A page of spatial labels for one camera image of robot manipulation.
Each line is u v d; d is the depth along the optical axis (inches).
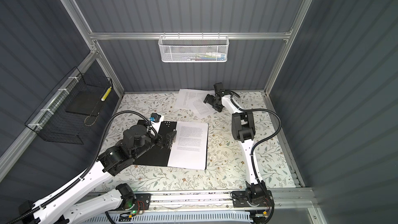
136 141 19.8
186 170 32.7
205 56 36.6
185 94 47.1
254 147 25.5
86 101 29.9
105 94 32.0
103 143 36.8
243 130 26.3
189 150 35.9
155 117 22.8
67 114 28.5
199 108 44.0
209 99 40.2
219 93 33.6
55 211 15.7
